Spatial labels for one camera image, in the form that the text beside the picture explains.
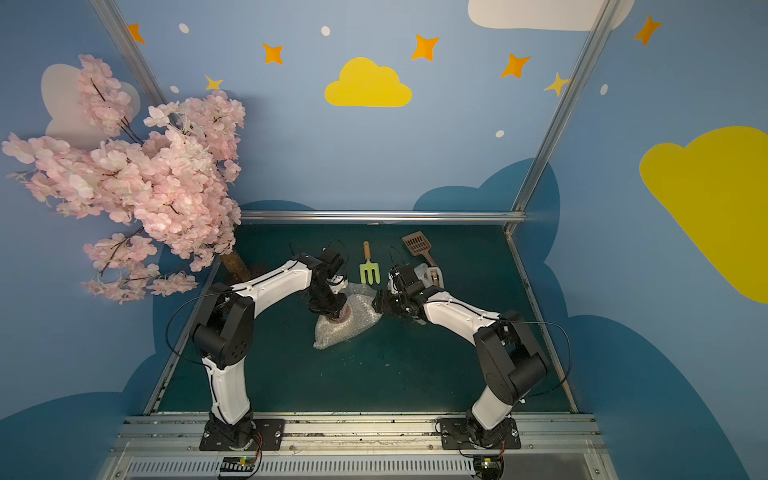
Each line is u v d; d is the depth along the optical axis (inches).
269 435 29.0
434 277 39.7
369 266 42.6
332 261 31.0
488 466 28.9
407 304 27.1
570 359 17.2
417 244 46.7
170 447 29.0
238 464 28.8
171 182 22.1
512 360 18.1
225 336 19.9
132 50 29.3
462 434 29.5
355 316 34.8
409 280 28.7
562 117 34.7
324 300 31.7
